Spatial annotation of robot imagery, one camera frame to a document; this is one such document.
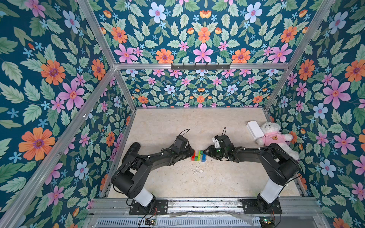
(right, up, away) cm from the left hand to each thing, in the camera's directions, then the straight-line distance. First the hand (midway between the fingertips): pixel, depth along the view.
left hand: (195, 150), depth 90 cm
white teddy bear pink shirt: (+52, +10, +3) cm, 53 cm away
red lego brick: (-1, -4, -2) cm, 4 cm away
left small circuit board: (-25, -32, -19) cm, 45 cm away
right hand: (+6, -1, +1) cm, 6 cm away
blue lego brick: (+5, -4, 0) cm, 7 cm away
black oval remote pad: (-42, -1, +3) cm, 42 cm away
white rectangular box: (+44, +13, +12) cm, 48 cm away
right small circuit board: (+37, -32, -19) cm, 52 cm away
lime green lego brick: (+2, -3, 0) cm, 4 cm away
